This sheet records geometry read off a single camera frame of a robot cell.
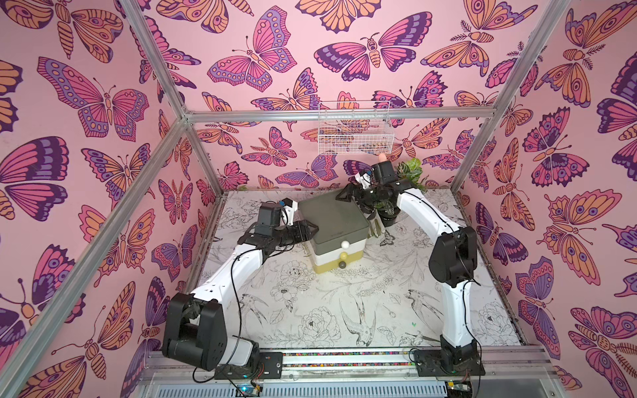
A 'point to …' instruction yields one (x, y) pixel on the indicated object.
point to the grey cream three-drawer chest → (342, 230)
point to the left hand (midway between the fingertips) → (317, 230)
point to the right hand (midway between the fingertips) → (336, 203)
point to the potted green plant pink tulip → (408, 170)
